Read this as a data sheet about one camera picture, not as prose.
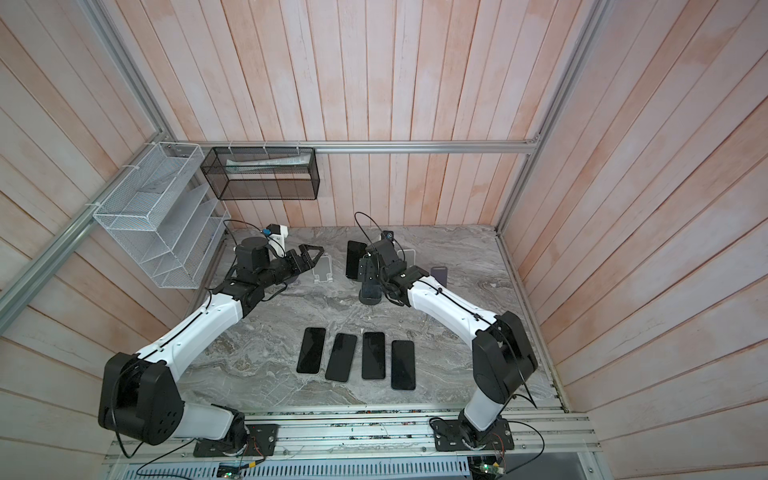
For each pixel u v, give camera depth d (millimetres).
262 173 1040
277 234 745
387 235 760
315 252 767
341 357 877
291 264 728
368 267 772
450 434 735
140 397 413
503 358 447
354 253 976
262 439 735
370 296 952
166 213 732
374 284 774
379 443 733
